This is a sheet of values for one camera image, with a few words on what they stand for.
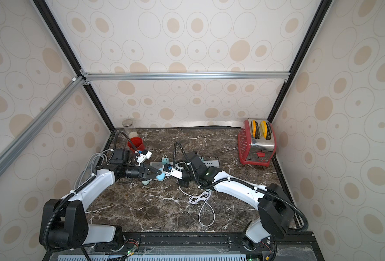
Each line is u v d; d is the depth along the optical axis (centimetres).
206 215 82
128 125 103
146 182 92
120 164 69
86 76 90
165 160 95
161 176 75
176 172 66
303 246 73
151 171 76
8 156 55
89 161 100
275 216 42
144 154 76
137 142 97
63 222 42
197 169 60
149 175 71
